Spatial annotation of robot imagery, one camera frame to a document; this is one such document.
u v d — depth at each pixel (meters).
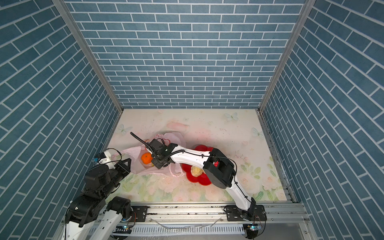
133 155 0.74
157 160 0.65
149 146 0.66
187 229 0.64
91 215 0.46
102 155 0.62
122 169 0.60
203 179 0.84
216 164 0.56
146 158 0.88
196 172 0.82
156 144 0.68
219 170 0.51
